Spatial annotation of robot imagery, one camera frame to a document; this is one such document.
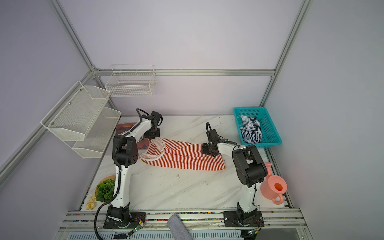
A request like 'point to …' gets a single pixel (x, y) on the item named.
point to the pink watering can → (274, 186)
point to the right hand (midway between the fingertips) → (203, 149)
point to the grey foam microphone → (177, 228)
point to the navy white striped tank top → (251, 130)
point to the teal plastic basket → (270, 136)
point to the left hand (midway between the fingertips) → (151, 137)
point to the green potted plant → (105, 188)
